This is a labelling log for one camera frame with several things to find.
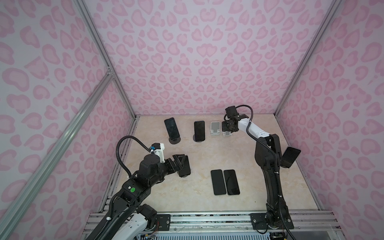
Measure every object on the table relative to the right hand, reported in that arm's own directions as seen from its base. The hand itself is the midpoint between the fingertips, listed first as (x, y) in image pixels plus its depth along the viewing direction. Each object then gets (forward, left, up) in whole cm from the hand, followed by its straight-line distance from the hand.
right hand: (228, 125), depth 105 cm
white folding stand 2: (-4, +1, -3) cm, 5 cm away
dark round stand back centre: (-9, +23, -4) cm, 25 cm away
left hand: (-34, +28, +18) cm, 48 cm away
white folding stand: (-1, +9, -1) cm, 9 cm away
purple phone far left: (-7, +38, +5) cm, 39 cm away
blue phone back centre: (-8, +20, +3) cm, 22 cm away
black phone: (-37, +8, -6) cm, 38 cm away
